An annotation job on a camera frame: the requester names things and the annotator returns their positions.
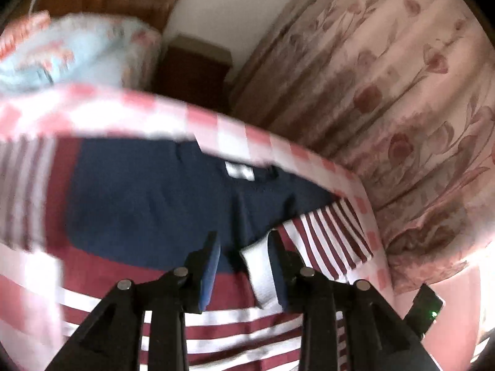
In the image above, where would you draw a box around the pink checkered bed sheet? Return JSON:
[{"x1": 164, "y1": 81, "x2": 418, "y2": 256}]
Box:
[{"x1": 0, "y1": 83, "x2": 395, "y2": 371}]

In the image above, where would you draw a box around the light blue floral pillow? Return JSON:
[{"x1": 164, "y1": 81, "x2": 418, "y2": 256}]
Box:
[{"x1": 1, "y1": 11, "x2": 162, "y2": 95}]

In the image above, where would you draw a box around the dark wooden nightstand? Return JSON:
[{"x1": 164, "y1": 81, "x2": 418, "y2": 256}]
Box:
[{"x1": 151, "y1": 34, "x2": 232, "y2": 114}]

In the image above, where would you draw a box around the pink floral curtain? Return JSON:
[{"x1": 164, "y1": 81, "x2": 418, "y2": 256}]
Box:
[{"x1": 231, "y1": 0, "x2": 494, "y2": 292}]

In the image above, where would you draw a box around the red white navy striped sweater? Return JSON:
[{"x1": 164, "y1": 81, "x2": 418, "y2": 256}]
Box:
[{"x1": 1, "y1": 138, "x2": 372, "y2": 370}]

